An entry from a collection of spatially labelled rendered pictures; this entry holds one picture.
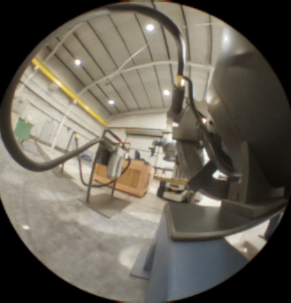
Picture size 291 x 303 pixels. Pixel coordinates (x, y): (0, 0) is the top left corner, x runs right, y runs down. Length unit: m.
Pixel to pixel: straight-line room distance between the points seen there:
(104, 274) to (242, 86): 0.55
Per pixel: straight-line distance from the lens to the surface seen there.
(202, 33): 8.11
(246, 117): 0.25
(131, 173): 1.19
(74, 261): 0.37
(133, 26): 8.56
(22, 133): 2.85
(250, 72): 0.24
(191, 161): 0.52
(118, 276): 0.35
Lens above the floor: 0.32
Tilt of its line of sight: 13 degrees up
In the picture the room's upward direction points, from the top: 13 degrees clockwise
